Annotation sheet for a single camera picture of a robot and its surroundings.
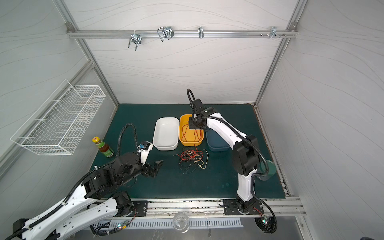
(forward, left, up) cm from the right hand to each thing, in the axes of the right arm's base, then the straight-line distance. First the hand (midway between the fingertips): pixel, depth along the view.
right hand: (195, 121), depth 89 cm
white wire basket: (-19, +62, +17) cm, 67 cm away
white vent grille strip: (-53, +36, -15) cm, 66 cm away
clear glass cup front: (-50, +3, -8) cm, 51 cm away
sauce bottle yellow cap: (-18, +51, -3) cm, 54 cm away
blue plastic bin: (-4, -14, -17) cm, 22 cm away
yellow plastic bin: (0, +6, -18) cm, 19 cm away
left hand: (-25, +16, +4) cm, 30 cm away
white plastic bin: (0, +20, -14) cm, 25 cm away
